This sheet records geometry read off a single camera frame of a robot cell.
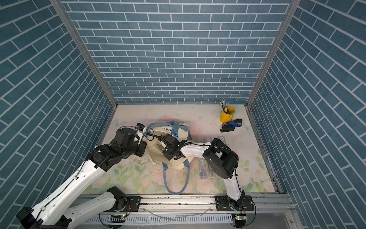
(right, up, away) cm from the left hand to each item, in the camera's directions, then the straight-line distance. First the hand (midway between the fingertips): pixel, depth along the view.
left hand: (149, 143), depth 74 cm
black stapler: (+49, +6, +31) cm, 58 cm away
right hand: (+7, -9, +19) cm, 22 cm away
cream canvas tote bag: (+13, -21, +11) cm, 27 cm away
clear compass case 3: (+44, -1, +25) cm, 50 cm away
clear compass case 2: (+34, -19, +11) cm, 41 cm away
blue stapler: (+56, +9, +32) cm, 65 cm away
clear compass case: (+29, -18, +11) cm, 36 cm away
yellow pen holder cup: (+47, +13, +30) cm, 58 cm away
